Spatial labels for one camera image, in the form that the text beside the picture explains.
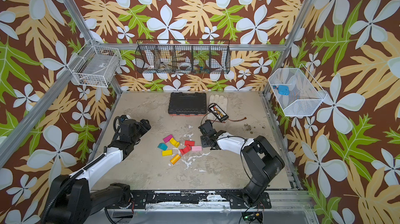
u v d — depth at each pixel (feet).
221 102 3.68
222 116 3.42
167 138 3.12
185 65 3.24
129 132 2.12
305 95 2.56
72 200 1.33
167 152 2.91
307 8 2.49
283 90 2.83
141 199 2.42
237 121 3.44
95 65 2.83
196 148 2.99
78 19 2.63
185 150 2.97
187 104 3.54
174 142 3.03
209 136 2.35
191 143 3.06
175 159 2.83
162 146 2.98
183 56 3.20
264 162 1.51
